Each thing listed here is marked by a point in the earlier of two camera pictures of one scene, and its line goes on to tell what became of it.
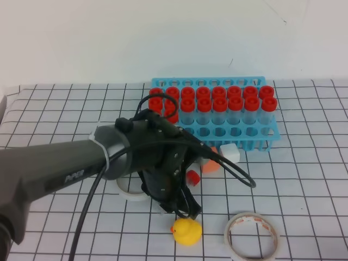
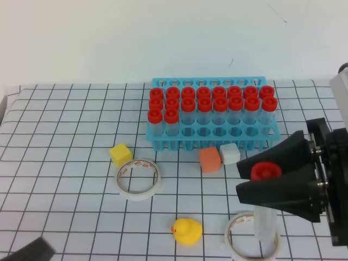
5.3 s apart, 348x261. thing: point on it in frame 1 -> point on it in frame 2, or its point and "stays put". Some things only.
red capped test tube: (192, 178) -> (265, 218)
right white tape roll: (232, 256) stays put
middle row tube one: (155, 104) stays put
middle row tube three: (187, 108) stays put
